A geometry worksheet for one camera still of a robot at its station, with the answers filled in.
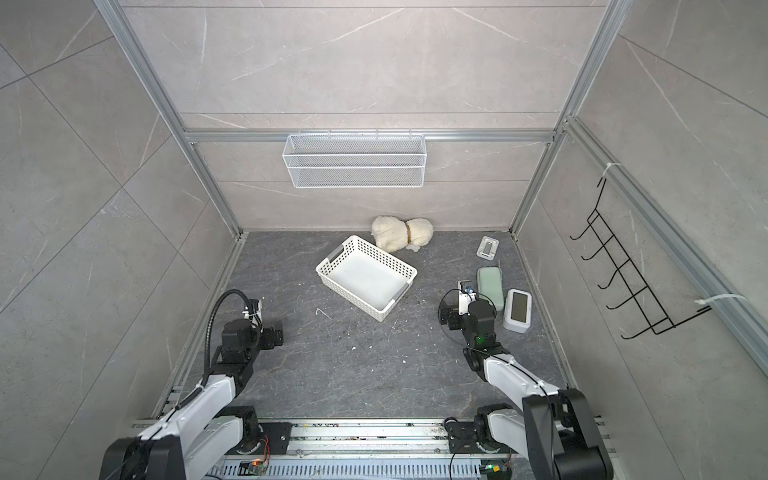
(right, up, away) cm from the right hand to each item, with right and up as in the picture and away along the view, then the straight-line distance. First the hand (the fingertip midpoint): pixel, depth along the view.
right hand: (462, 298), depth 89 cm
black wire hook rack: (+33, +14, -17) cm, 39 cm away
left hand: (-59, -6, 0) cm, 60 cm away
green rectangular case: (+13, +3, +13) cm, 18 cm away
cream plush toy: (-21, +21, +19) cm, 35 cm away
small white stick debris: (-47, -6, +9) cm, 48 cm away
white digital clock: (+19, -5, +4) cm, 20 cm away
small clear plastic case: (+16, +16, +25) cm, 34 cm away
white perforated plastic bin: (-30, +5, +17) cm, 35 cm away
